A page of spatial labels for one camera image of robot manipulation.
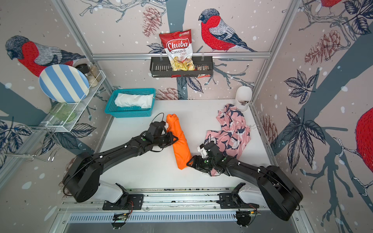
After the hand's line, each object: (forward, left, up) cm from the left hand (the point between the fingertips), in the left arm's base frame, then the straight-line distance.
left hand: (180, 136), depth 83 cm
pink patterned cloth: (+8, -34, -11) cm, 37 cm away
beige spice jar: (+28, +52, +21) cm, 63 cm away
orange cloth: (-6, -1, -4) cm, 7 cm away
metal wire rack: (-11, +53, +22) cm, 58 cm away
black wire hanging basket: (+41, +14, +19) cm, 48 cm away
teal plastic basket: (+31, +44, -15) cm, 56 cm away
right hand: (-14, -6, -9) cm, 18 cm away
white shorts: (+38, +48, -8) cm, 62 cm away
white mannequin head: (+39, -49, -7) cm, 63 cm away
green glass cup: (+2, +58, +20) cm, 61 cm away
